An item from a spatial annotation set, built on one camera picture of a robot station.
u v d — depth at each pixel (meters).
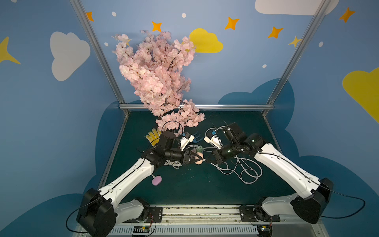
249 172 0.89
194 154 0.68
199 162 0.70
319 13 0.72
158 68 0.68
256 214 0.66
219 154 0.61
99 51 0.84
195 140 0.69
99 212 0.38
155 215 0.74
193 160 0.72
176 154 0.65
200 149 0.92
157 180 0.84
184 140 0.68
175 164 0.90
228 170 0.86
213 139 0.65
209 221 0.74
